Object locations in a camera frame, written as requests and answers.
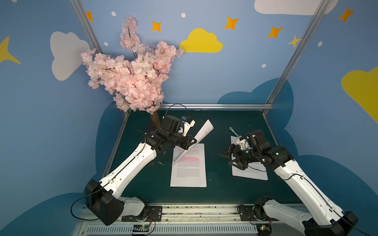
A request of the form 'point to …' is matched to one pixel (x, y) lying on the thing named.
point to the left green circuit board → (141, 228)
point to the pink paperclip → (164, 152)
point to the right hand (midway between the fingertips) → (226, 155)
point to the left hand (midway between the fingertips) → (196, 139)
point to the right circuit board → (264, 229)
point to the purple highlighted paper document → (206, 129)
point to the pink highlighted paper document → (190, 171)
